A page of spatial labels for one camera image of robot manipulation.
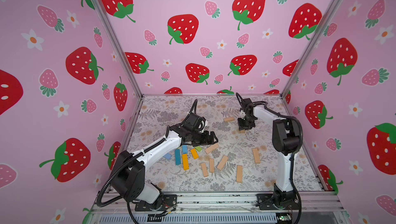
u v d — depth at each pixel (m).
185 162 0.88
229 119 1.07
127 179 0.42
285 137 0.56
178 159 0.89
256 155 0.90
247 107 0.79
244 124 0.90
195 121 0.65
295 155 0.59
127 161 0.43
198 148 0.92
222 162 0.88
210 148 0.93
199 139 0.71
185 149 0.92
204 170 0.84
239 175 0.82
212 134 0.74
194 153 0.90
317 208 0.73
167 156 0.90
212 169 0.84
